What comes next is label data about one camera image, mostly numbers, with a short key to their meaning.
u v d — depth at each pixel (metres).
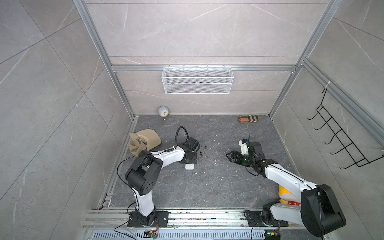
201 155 0.97
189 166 0.90
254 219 0.73
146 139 1.03
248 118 1.14
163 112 1.14
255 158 0.67
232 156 0.78
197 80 1.01
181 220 0.75
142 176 0.48
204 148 1.01
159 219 0.73
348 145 0.63
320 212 0.41
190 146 0.74
